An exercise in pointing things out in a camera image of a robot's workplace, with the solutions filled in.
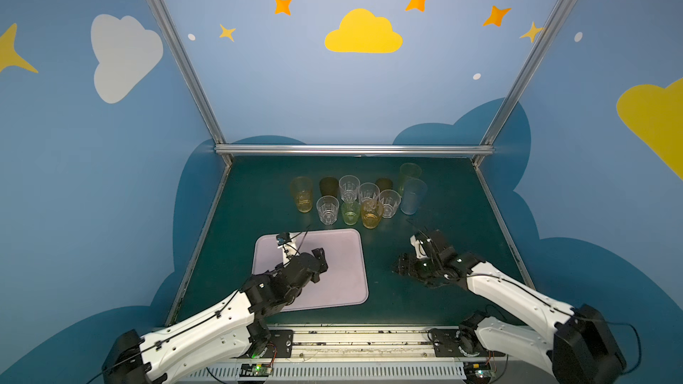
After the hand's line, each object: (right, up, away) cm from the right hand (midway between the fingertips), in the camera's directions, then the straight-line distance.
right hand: (402, 267), depth 84 cm
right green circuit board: (+18, -25, -12) cm, 33 cm away
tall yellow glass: (-34, +25, +16) cm, 45 cm away
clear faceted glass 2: (-9, +24, +21) cm, 33 cm away
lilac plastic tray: (-19, -5, +1) cm, 20 cm away
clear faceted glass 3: (0, +20, +21) cm, 29 cm away
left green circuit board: (-42, -24, -13) cm, 50 cm away
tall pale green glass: (+6, +32, +17) cm, 37 cm away
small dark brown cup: (-2, +27, +20) cm, 34 cm away
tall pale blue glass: (+8, +22, +16) cm, 29 cm away
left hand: (-26, +4, -4) cm, 27 cm away
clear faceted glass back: (-17, +25, +25) cm, 39 cm away
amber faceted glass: (-8, +16, +18) cm, 25 cm away
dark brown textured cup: (-24, +26, +18) cm, 40 cm away
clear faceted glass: (-25, +17, +18) cm, 35 cm away
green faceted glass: (-16, +15, +19) cm, 29 cm away
